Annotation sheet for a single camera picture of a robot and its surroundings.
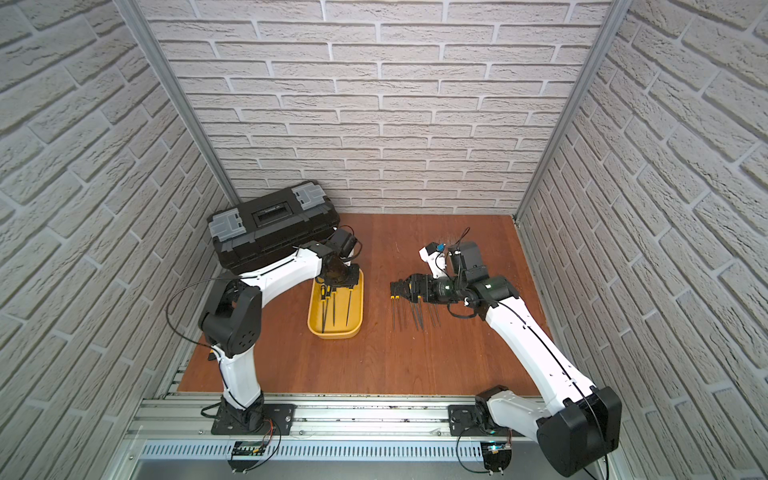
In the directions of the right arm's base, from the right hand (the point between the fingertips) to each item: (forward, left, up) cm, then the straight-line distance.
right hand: (412, 291), depth 74 cm
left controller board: (-29, +44, -24) cm, 58 cm away
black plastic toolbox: (+27, +47, -3) cm, 54 cm away
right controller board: (-34, -18, -22) cm, 44 cm away
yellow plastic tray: (+5, +23, -20) cm, 31 cm away
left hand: (+14, +15, -14) cm, 25 cm away
